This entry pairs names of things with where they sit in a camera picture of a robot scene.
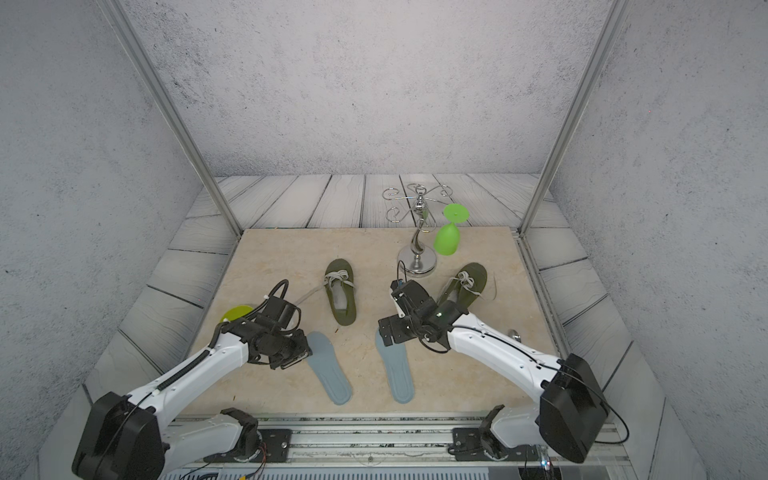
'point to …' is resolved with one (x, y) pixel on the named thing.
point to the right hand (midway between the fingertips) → (396, 326)
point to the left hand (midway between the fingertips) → (315, 354)
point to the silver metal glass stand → (417, 259)
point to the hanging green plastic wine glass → (447, 237)
